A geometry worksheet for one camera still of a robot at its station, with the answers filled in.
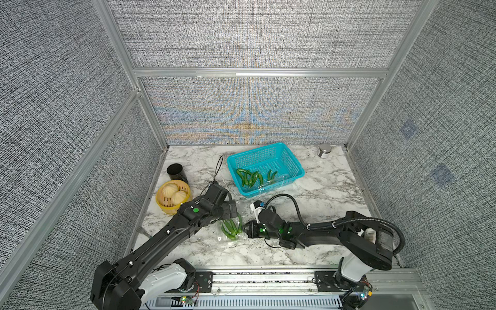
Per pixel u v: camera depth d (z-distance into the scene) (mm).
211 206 576
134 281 399
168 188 940
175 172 977
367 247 445
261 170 1076
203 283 731
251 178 1007
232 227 840
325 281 731
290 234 638
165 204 903
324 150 1108
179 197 886
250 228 729
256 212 776
